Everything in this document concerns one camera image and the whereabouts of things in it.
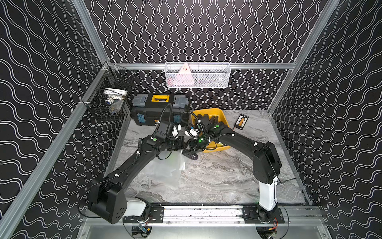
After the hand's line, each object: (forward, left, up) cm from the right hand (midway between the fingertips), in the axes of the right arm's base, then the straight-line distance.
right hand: (186, 151), depth 82 cm
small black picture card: (+33, -40, -12) cm, 53 cm away
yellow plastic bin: (+37, -24, -10) cm, 45 cm away
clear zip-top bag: (-7, +11, -8) cm, 15 cm away
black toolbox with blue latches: (+28, +24, +5) cm, 37 cm away
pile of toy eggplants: (+5, -10, +20) cm, 23 cm away
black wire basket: (+22, +44, +18) cm, 52 cm away
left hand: (+2, -1, +6) cm, 6 cm away
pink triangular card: (+40, +2, +22) cm, 45 cm away
